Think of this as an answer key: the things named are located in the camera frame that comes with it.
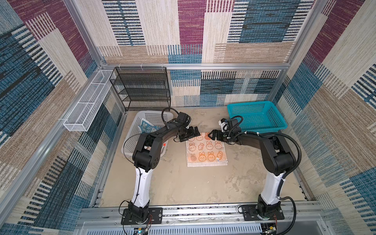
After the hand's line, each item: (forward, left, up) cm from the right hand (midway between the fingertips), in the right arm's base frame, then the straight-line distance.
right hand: (214, 137), depth 100 cm
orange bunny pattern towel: (-9, +9, -2) cm, 12 cm away
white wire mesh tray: (-6, +68, +32) cm, 75 cm away
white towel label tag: (-15, -1, -2) cm, 15 cm away
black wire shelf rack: (+34, +50, +17) cm, 62 cm away
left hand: (+2, +13, +2) cm, 13 cm away
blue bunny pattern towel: (+12, +48, -1) cm, 49 cm away
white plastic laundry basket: (+3, +54, +7) cm, 54 cm away
